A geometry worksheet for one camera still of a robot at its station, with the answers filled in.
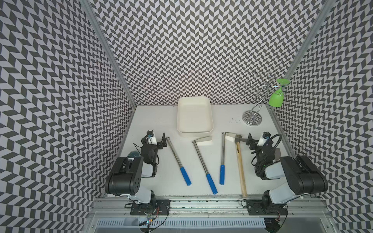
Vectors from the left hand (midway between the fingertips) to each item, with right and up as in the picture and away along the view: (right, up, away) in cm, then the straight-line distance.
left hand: (156, 133), depth 91 cm
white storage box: (+24, +10, +14) cm, 30 cm away
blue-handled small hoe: (+17, -20, -6) cm, 27 cm away
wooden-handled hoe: (+53, -4, +6) cm, 54 cm away
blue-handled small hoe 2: (+31, -5, +1) cm, 31 cm away
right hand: (+63, -1, -1) cm, 63 cm away
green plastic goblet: (+76, +21, -1) cm, 79 cm away
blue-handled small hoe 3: (+50, -4, +12) cm, 51 cm away
